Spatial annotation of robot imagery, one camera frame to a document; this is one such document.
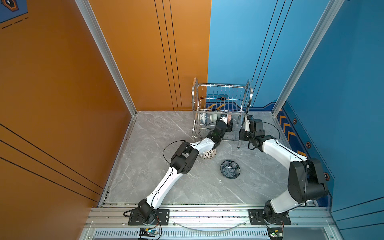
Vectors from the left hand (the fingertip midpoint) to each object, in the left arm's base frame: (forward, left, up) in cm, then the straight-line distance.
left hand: (229, 116), depth 102 cm
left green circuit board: (-65, +42, -12) cm, 78 cm away
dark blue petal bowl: (-34, +2, -11) cm, 36 cm away
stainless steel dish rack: (+13, +11, 0) cm, 17 cm away
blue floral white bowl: (-2, +18, -1) cm, 18 cm away
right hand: (-13, -6, 0) cm, 15 cm away
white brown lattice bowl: (-24, +14, -10) cm, 30 cm away
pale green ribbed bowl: (-1, +11, -1) cm, 11 cm away
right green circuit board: (-64, -16, -12) cm, 67 cm away
